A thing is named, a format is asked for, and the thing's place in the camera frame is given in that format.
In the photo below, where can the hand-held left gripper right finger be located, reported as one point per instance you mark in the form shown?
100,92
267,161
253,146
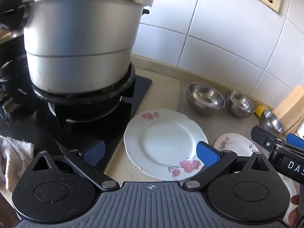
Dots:
207,155

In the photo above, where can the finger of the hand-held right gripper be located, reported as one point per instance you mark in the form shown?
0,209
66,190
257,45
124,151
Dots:
261,135
294,139

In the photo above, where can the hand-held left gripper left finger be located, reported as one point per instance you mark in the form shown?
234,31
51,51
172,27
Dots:
93,153

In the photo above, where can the large white floral plate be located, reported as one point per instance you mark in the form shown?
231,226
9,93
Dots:
163,142

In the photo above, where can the stainless steel bowl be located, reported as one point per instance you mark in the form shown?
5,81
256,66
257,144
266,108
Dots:
239,109
270,121
204,104

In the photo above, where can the person's right hand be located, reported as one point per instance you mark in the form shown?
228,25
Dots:
294,199

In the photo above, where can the yellow sponge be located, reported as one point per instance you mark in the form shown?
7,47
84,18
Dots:
260,110

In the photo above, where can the small white floral plate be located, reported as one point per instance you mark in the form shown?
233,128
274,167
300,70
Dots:
234,144

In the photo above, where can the wooden cutting board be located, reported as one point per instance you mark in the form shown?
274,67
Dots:
292,109

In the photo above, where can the black burner grate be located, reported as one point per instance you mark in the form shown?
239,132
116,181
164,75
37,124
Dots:
11,80
83,104

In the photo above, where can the black glass gas stove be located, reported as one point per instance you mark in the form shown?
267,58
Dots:
135,92

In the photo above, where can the white towel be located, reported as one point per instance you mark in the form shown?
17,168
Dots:
14,156

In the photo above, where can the large aluminium pot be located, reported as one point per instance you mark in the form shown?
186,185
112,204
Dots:
78,40

